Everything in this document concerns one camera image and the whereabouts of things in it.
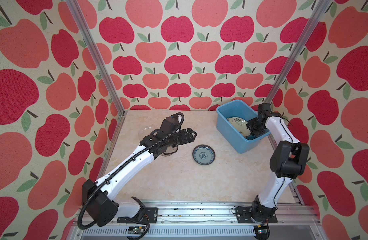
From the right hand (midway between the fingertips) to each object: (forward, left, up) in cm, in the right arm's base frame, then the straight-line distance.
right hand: (251, 127), depth 95 cm
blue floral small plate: (-16, +29, -12) cm, 35 cm away
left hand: (-21, +36, +14) cm, 44 cm away
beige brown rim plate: (+9, +4, -8) cm, 13 cm away
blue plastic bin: (+15, +14, +1) cm, 21 cm away
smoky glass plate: (-31, +47, +16) cm, 58 cm away
